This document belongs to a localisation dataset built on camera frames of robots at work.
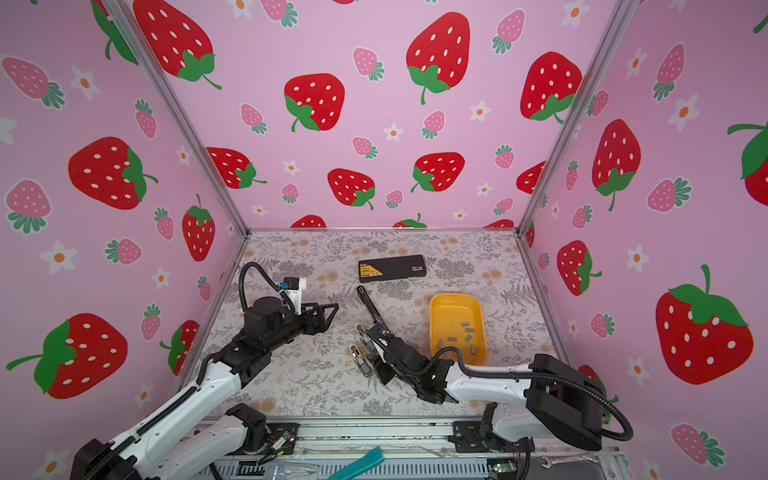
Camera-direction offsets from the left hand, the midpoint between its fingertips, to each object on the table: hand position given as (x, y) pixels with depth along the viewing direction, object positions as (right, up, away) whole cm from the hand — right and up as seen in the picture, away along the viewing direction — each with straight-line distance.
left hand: (328, 305), depth 78 cm
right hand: (+11, -14, +2) cm, 17 cm away
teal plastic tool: (+9, -38, -8) cm, 40 cm away
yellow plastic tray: (+38, -8, +15) cm, 41 cm away
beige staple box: (+8, -18, +8) cm, 21 cm away
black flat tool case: (+17, +9, +29) cm, 35 cm away
